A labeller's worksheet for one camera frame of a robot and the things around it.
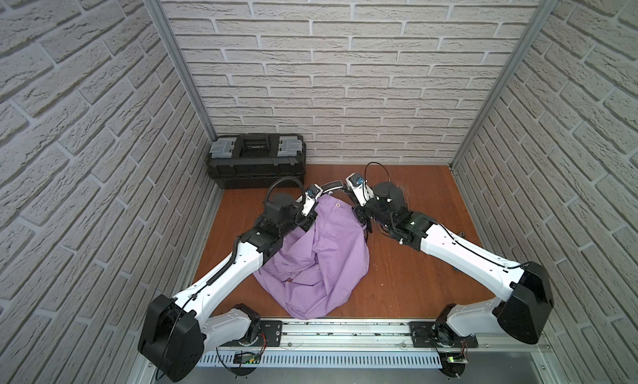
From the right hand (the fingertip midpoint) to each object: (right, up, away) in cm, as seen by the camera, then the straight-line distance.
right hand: (356, 192), depth 78 cm
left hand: (-12, -2, 0) cm, 12 cm away
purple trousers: (-11, -25, +4) cm, 27 cm away
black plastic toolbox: (-40, +12, +21) cm, 47 cm away
